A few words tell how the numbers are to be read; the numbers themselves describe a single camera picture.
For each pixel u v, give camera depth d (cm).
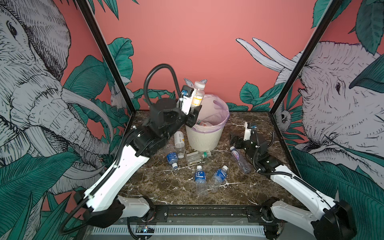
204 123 97
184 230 70
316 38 80
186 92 45
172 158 88
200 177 81
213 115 98
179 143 95
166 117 39
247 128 68
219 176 82
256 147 56
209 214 75
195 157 95
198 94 55
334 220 38
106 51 86
